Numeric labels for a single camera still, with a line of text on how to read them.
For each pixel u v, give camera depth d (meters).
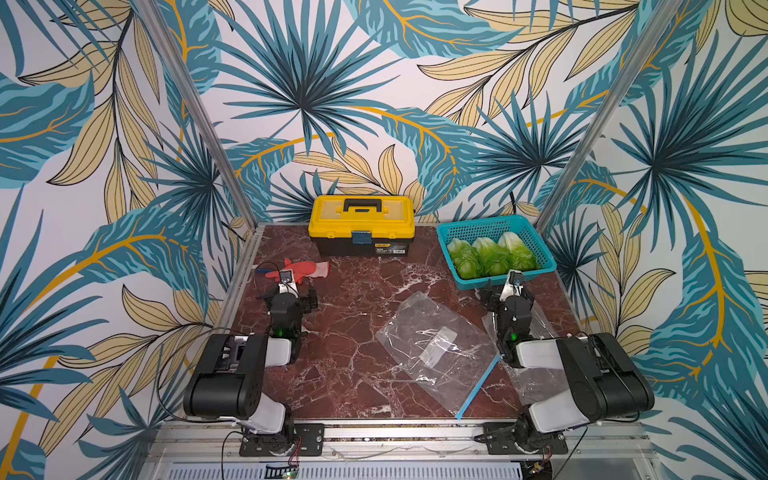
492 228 1.21
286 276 0.78
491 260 0.97
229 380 0.45
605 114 0.86
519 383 0.81
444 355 0.88
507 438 0.73
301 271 1.02
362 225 1.00
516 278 0.78
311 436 0.73
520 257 1.00
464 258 0.97
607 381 0.45
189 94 0.81
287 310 0.69
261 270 1.08
